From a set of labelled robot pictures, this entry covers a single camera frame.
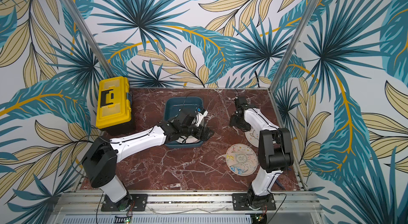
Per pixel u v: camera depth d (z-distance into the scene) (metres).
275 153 0.48
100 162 0.44
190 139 0.73
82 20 0.83
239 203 0.74
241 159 0.88
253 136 0.96
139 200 0.74
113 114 0.84
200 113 0.73
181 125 0.64
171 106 1.06
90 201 0.75
